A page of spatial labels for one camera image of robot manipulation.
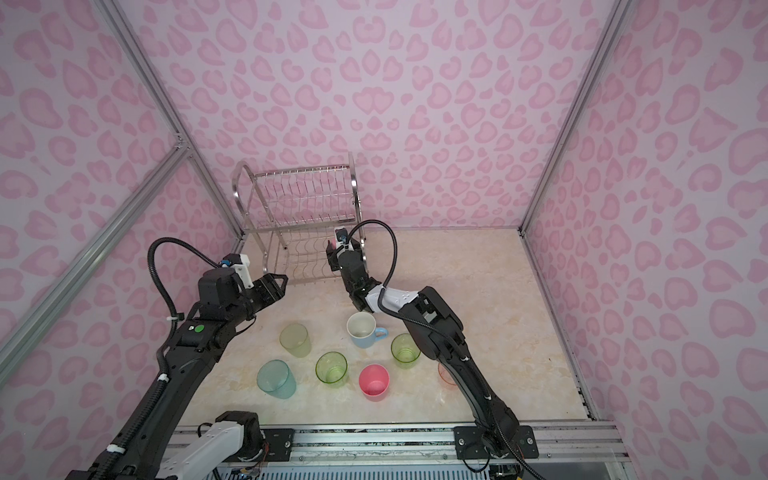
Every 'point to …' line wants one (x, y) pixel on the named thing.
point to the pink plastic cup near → (374, 381)
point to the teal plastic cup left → (275, 378)
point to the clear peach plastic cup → (447, 376)
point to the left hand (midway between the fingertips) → (280, 276)
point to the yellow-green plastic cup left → (295, 338)
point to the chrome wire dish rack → (293, 212)
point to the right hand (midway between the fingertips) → (339, 235)
